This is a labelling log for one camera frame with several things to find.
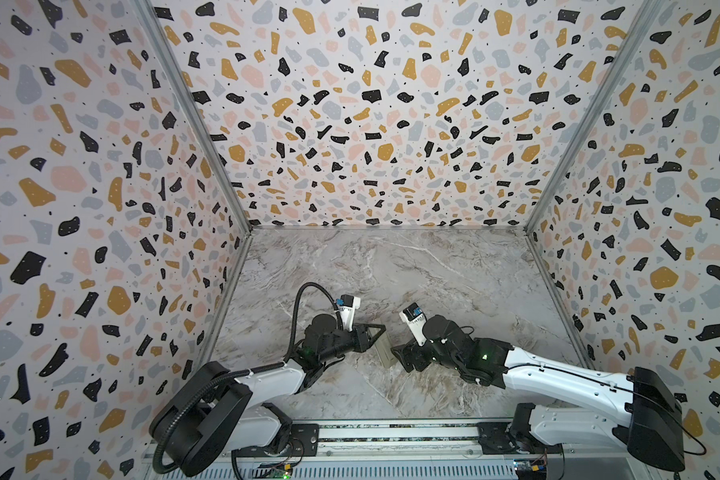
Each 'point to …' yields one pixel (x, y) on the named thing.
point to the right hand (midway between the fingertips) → (398, 338)
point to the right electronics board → (531, 465)
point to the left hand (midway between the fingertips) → (385, 327)
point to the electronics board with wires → (279, 470)
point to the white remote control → (384, 349)
